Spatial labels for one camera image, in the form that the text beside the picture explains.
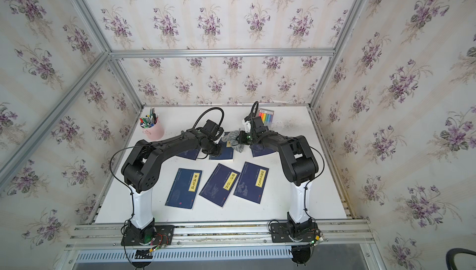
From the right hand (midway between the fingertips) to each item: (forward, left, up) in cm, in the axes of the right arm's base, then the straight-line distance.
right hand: (240, 138), depth 99 cm
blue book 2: (-9, +7, -1) cm, 11 cm away
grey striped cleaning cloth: (-2, +4, +4) cm, 6 cm away
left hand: (-9, +9, -2) cm, 13 cm away
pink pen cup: (+2, +47, +8) cm, 47 cm away
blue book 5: (-24, -6, -2) cm, 24 cm away
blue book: (-5, -10, -3) cm, 12 cm away
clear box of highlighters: (+20, -16, -4) cm, 26 cm away
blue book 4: (-25, +9, -4) cm, 26 cm away
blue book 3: (-27, +25, -2) cm, 37 cm away
